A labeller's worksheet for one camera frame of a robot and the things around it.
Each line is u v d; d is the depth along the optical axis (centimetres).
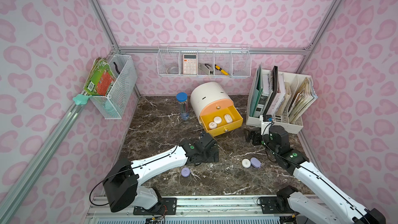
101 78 73
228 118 92
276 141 58
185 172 82
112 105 72
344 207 41
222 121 92
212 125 90
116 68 88
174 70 97
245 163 85
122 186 40
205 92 94
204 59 102
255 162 85
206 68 97
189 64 95
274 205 72
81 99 62
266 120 67
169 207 73
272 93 84
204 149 61
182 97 93
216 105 86
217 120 91
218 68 98
